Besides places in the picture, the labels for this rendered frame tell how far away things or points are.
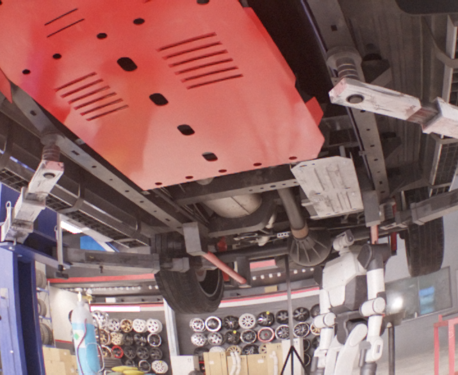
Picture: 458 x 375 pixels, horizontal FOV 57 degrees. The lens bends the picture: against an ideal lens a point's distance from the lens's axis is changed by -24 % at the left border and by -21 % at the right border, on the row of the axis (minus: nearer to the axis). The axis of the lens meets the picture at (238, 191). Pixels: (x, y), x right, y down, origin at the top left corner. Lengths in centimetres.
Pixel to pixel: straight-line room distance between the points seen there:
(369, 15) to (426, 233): 176
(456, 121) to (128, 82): 97
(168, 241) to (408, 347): 945
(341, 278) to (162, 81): 144
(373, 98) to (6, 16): 97
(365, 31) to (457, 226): 1107
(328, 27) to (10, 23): 82
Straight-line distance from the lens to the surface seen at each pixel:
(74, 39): 118
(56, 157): 159
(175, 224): 265
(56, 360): 1011
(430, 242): 299
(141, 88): 138
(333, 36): 127
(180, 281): 320
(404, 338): 1201
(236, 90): 141
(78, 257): 285
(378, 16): 149
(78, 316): 425
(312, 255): 322
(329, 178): 210
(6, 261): 275
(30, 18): 113
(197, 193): 248
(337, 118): 181
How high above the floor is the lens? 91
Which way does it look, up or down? 19 degrees up
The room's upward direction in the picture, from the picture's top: 5 degrees counter-clockwise
